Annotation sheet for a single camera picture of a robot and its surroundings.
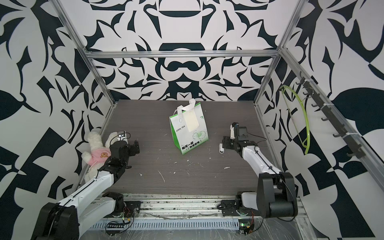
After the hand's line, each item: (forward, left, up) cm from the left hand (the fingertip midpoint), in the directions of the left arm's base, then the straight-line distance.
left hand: (125, 140), depth 86 cm
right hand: (+1, -60, -3) cm, 60 cm away
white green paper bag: (-2, -34, +1) cm, 34 cm away
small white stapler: (-4, -56, -9) cm, 57 cm away
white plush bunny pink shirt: (-6, +14, -3) cm, 15 cm away
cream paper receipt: (+7, -38, +8) cm, 39 cm away
